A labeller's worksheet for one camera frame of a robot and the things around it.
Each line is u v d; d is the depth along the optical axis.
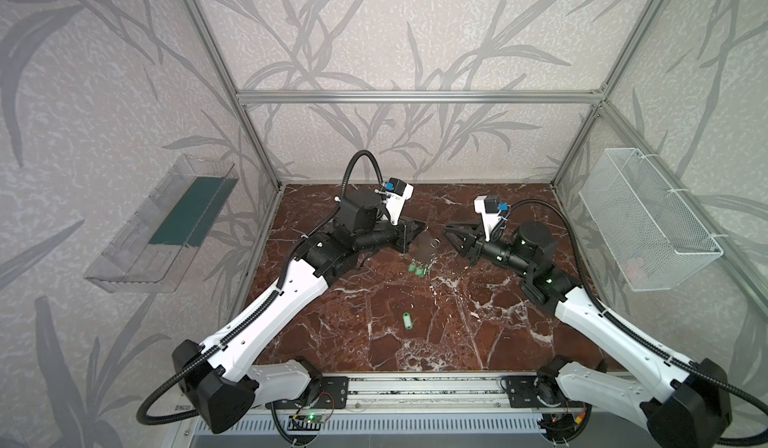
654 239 0.63
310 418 0.71
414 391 0.75
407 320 0.86
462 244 0.63
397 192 0.59
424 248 0.68
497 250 0.61
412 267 0.85
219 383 0.37
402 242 0.58
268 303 0.42
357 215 0.49
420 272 0.84
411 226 0.58
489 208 0.60
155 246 0.65
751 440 0.40
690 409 0.37
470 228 0.65
